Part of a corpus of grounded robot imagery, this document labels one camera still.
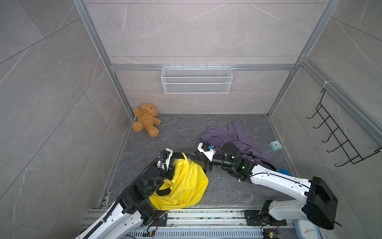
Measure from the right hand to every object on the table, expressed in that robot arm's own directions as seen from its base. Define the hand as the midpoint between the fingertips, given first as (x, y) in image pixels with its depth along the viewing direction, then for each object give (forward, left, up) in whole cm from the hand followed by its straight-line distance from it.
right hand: (196, 155), depth 71 cm
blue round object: (0, -54, -23) cm, 58 cm away
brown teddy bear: (+38, +36, -14) cm, 54 cm away
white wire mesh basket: (+54, -2, +7) cm, 55 cm away
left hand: (-1, +10, +1) cm, 10 cm away
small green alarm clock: (+19, -55, -22) cm, 63 cm away
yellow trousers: (-11, +3, -8) cm, 14 cm away
